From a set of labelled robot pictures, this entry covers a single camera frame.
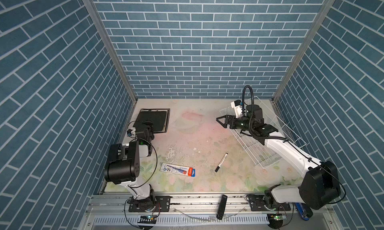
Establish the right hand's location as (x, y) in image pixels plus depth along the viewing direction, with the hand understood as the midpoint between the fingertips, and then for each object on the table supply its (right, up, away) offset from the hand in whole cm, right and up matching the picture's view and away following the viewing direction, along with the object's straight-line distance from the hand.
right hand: (220, 118), depth 79 cm
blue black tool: (+38, -45, -8) cm, 59 cm away
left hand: (-41, -2, +15) cm, 44 cm away
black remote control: (0, -44, -7) cm, 45 cm away
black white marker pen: (+2, -26, +7) cm, 27 cm away
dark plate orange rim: (-39, -1, +22) cm, 45 cm away
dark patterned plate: (-39, 0, +23) cm, 45 cm away
